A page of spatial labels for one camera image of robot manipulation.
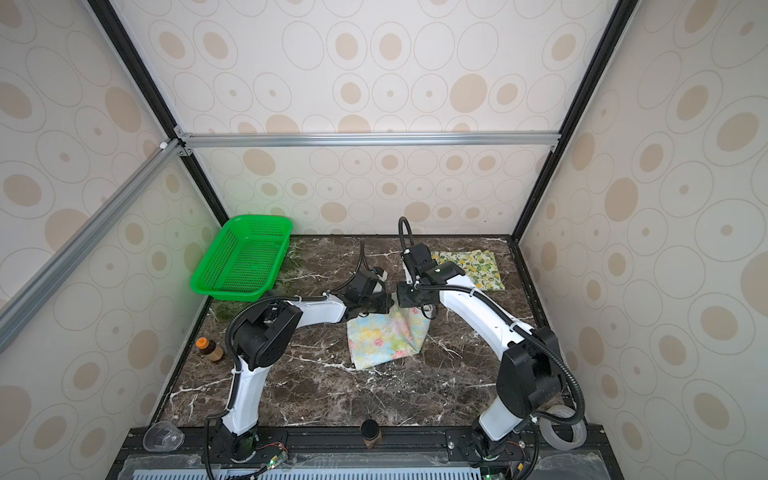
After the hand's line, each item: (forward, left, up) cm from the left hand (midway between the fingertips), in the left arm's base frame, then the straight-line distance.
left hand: (403, 297), depth 96 cm
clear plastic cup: (-40, +61, -3) cm, 73 cm away
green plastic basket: (+20, +60, -6) cm, 63 cm away
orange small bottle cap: (-18, +55, +6) cm, 59 cm away
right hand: (-6, 0, +10) cm, 11 cm away
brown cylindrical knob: (-40, +8, +6) cm, 41 cm away
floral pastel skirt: (-13, +8, -4) cm, 16 cm away
